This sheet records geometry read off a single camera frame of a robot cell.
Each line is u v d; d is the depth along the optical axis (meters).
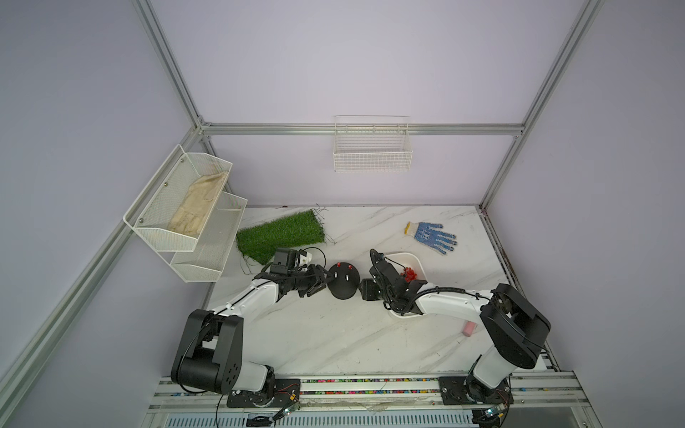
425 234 1.11
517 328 0.45
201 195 0.82
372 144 0.98
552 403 0.73
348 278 0.86
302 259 0.84
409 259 0.97
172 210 0.78
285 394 0.72
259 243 1.01
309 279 0.77
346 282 0.86
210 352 0.42
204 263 0.75
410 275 0.96
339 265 0.88
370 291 0.80
